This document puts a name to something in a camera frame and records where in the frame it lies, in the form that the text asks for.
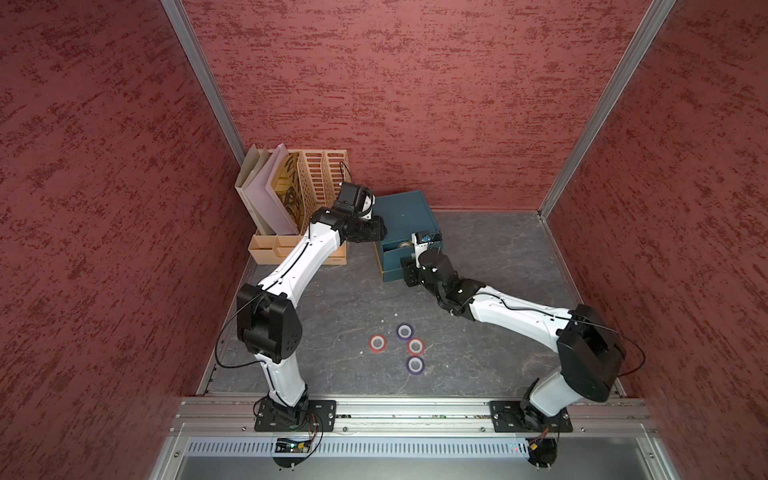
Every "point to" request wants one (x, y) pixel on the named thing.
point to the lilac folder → (269, 217)
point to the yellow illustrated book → (287, 185)
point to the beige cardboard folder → (254, 161)
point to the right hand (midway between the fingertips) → (407, 264)
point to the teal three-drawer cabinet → (405, 215)
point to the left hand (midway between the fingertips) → (379, 236)
